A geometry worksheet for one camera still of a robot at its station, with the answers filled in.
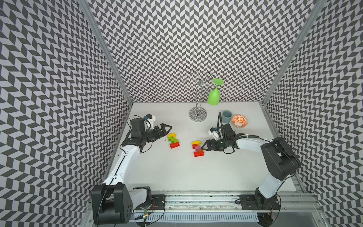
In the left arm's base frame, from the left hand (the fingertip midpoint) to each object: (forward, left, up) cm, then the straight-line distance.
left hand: (167, 130), depth 81 cm
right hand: (-5, -24, -15) cm, 29 cm away
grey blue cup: (+21, -41, -14) cm, 48 cm away
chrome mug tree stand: (+27, -20, -18) cm, 38 cm away
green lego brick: (+3, -1, -15) cm, 15 cm away
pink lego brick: (-3, -18, -16) cm, 25 cm away
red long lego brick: (-1, -3, -15) cm, 16 cm away
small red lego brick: (-2, -16, -15) cm, 22 cm away
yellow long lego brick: (+6, -2, -15) cm, 17 cm away
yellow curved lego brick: (+1, -19, -16) cm, 25 cm away
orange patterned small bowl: (+19, -51, -16) cm, 57 cm away
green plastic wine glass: (+23, -29, +5) cm, 37 cm away
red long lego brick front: (-7, -19, -16) cm, 26 cm away
